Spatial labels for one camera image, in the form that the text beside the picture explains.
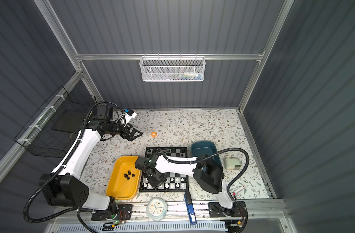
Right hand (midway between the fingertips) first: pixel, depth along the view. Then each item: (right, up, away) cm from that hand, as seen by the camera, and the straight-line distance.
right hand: (159, 186), depth 79 cm
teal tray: (+29, +19, +17) cm, 39 cm away
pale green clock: (0, -8, -7) cm, 11 cm away
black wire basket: (-51, +34, -5) cm, 61 cm away
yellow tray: (-22, +1, +5) cm, 22 cm away
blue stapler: (+16, -5, -7) cm, 18 cm away
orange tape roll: (-8, +27, +26) cm, 38 cm away
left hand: (-13, +31, 0) cm, 34 cm away
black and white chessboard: (+9, +1, +3) cm, 9 cm away
